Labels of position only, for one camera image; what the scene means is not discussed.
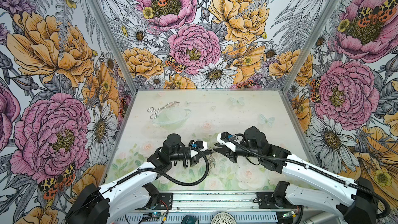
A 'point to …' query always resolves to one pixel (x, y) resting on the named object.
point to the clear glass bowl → (172, 118)
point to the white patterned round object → (223, 218)
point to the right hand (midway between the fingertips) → (217, 151)
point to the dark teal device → (189, 219)
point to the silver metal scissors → (152, 110)
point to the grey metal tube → (323, 217)
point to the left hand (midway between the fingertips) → (209, 153)
